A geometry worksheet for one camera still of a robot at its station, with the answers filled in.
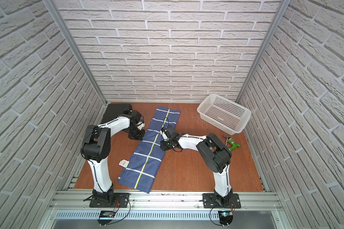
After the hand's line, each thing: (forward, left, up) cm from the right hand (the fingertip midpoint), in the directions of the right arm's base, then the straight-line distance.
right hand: (163, 145), depth 94 cm
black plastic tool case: (+29, +38, +6) cm, 48 cm away
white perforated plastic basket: (+23, -51, +1) cm, 56 cm away
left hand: (+7, +14, +1) cm, 16 cm away
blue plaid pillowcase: (-16, +13, +1) cm, 20 cm away
